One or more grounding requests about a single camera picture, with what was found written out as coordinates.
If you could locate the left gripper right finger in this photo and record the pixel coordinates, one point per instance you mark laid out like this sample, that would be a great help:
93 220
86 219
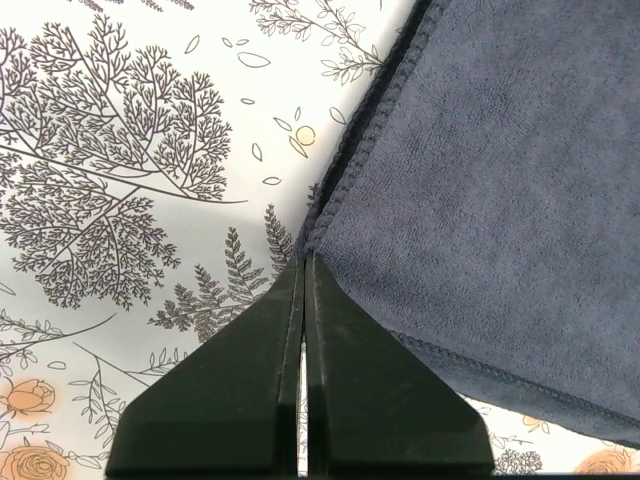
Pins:
373 407

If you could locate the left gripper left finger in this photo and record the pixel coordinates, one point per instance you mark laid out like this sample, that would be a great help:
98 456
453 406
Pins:
229 408

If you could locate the grey blue towel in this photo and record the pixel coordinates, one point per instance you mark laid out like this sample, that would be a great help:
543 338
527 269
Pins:
488 215

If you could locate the floral table mat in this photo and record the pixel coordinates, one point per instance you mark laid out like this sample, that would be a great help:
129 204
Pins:
159 160

